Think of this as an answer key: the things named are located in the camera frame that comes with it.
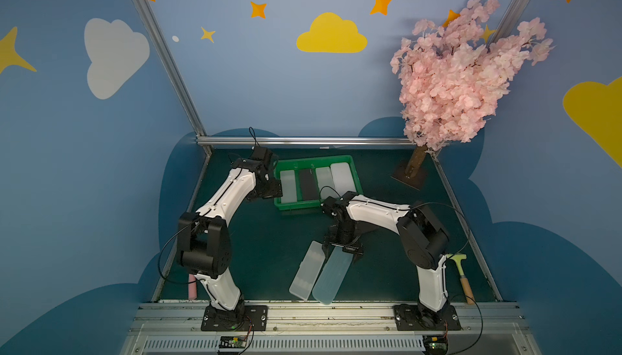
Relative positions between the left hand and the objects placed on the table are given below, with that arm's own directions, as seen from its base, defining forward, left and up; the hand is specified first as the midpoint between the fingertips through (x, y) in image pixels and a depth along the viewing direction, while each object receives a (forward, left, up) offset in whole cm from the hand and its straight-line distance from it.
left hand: (268, 191), depth 90 cm
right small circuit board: (-45, -56, -15) cm, 73 cm away
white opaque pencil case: (+16, -30, -11) cm, 36 cm away
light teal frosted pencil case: (-26, -24, -12) cm, 38 cm away
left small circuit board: (-46, +6, -14) cm, 48 cm away
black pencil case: (+13, -15, -13) cm, 23 cm away
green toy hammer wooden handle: (-29, -69, -11) cm, 76 cm away
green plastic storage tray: (+20, -5, -11) cm, 23 cm away
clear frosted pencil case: (+13, -23, -13) cm, 30 cm away
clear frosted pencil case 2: (-23, -17, -13) cm, 31 cm away
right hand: (-20, -27, -11) cm, 35 cm away
